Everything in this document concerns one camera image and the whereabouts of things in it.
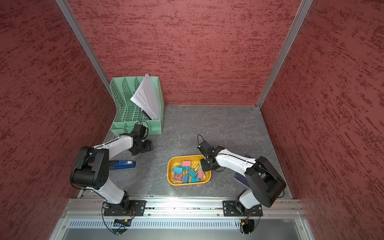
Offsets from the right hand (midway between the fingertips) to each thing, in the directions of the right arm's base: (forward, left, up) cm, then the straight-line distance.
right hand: (207, 169), depth 87 cm
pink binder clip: (+3, +12, +2) cm, 13 cm away
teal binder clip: (-2, +17, +4) cm, 18 cm away
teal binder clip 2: (-4, +9, +3) cm, 10 cm away
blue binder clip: (-6, +12, +3) cm, 14 cm away
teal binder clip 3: (-6, +7, 0) cm, 9 cm away
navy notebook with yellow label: (-6, -20, 0) cm, 21 cm away
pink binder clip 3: (-3, +4, +2) cm, 6 cm away
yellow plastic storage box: (-2, +14, +4) cm, 15 cm away
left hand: (+12, +39, +1) cm, 41 cm away
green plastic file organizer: (+39, +55, +8) cm, 69 cm away
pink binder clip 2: (-5, +17, +3) cm, 18 cm away
